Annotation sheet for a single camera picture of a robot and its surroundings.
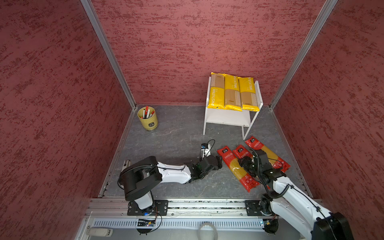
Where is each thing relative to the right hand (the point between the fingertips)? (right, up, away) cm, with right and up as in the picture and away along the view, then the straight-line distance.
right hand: (238, 165), depth 86 cm
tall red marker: (-60, +34, +14) cm, 70 cm away
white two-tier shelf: (-3, +28, +7) cm, 29 cm away
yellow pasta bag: (-14, +43, -6) cm, 46 cm away
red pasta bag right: (+24, +1, +3) cm, 24 cm away
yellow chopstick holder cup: (-59, +30, +15) cm, 68 cm away
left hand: (-13, +3, -2) cm, 13 cm away
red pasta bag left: (+4, -7, -6) cm, 10 cm away
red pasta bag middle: (+4, +7, +6) cm, 10 cm away
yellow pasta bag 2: (+3, +40, -8) cm, 41 cm away
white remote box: (-68, -23, -22) cm, 75 cm away
